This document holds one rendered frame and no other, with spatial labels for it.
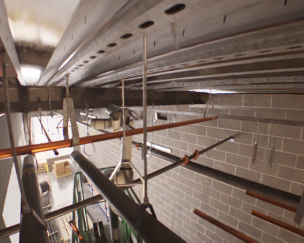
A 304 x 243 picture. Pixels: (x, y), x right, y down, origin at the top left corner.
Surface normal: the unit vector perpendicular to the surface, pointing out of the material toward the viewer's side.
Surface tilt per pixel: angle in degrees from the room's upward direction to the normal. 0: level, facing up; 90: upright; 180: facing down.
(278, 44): 90
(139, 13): 90
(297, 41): 90
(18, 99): 90
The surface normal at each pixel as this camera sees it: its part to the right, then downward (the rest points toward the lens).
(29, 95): 0.67, 0.11
